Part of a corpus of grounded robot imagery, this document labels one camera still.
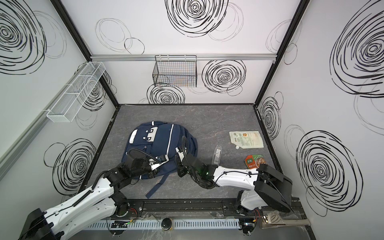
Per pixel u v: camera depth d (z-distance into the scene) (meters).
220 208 0.75
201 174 0.61
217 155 0.91
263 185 0.42
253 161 0.90
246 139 0.99
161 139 0.86
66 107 0.72
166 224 0.61
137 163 0.61
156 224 0.64
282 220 0.67
